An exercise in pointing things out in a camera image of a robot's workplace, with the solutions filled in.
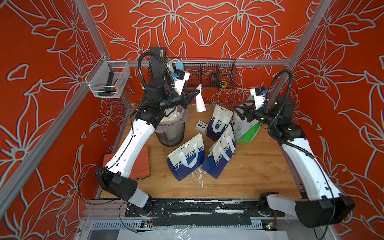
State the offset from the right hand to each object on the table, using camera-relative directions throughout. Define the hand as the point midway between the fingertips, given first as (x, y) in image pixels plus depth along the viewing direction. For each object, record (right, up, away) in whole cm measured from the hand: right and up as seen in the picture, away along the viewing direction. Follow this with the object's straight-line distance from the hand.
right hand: (235, 104), depth 67 cm
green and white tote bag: (+12, -14, +21) cm, 28 cm away
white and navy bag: (-22, -28, +9) cm, 37 cm away
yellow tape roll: (+1, +16, +28) cm, 32 cm away
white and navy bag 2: (-6, -23, +4) cm, 24 cm away
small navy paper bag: (-3, -7, +21) cm, 22 cm away
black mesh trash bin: (-32, -13, +17) cm, 39 cm away
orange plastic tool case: (-50, -34, +17) cm, 63 cm away
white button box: (-13, -12, +37) cm, 41 cm away
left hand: (-17, +6, -4) cm, 19 cm away
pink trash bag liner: (-28, -5, +21) cm, 36 cm away
